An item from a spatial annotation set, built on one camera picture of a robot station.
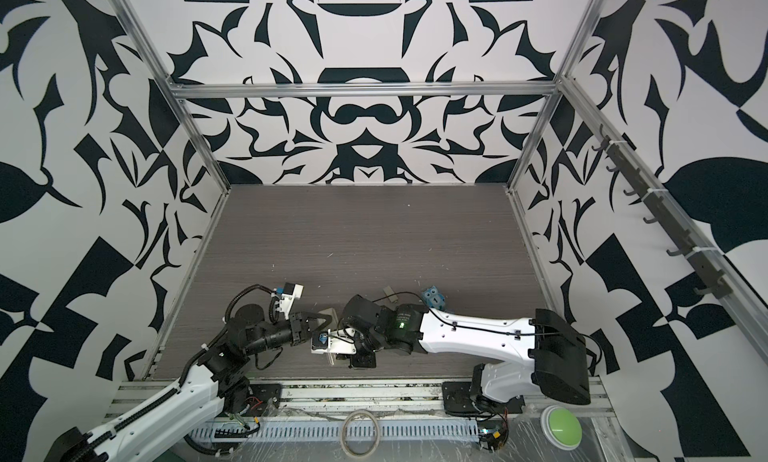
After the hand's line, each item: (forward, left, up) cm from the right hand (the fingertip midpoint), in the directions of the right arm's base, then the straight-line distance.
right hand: (338, 351), depth 70 cm
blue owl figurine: (+18, -25, -11) cm, 33 cm away
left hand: (+7, +2, +2) cm, 8 cm away
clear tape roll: (-16, -1, -10) cm, 19 cm away
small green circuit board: (-15, -36, -13) cm, 41 cm away
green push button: (-14, -51, -11) cm, 54 cm away
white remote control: (+6, +2, 0) cm, 6 cm away
